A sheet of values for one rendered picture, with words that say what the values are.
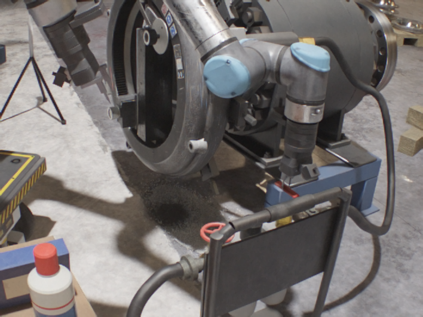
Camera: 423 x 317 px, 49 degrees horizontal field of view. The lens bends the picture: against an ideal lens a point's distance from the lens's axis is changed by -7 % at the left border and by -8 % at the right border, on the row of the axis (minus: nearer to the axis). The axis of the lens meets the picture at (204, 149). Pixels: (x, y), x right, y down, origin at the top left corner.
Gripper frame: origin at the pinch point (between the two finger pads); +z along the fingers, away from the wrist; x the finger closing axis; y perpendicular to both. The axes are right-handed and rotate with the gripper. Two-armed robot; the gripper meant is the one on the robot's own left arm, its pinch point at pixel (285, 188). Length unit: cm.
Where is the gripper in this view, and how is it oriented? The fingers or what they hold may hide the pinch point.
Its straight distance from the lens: 126.6
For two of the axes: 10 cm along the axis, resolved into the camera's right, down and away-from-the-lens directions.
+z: -0.5, 9.0, 4.3
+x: 8.5, -1.8, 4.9
